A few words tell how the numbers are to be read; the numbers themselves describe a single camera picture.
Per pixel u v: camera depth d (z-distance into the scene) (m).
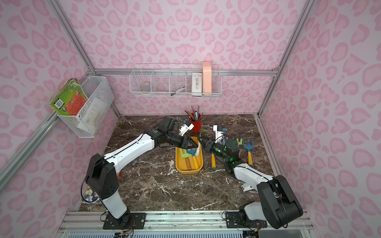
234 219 0.73
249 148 1.00
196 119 1.07
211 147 0.71
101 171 0.51
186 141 0.71
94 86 0.95
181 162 0.93
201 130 0.75
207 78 0.84
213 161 0.92
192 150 0.98
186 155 0.97
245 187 0.81
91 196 0.80
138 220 0.73
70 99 0.72
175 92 0.95
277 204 0.42
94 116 0.83
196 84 0.91
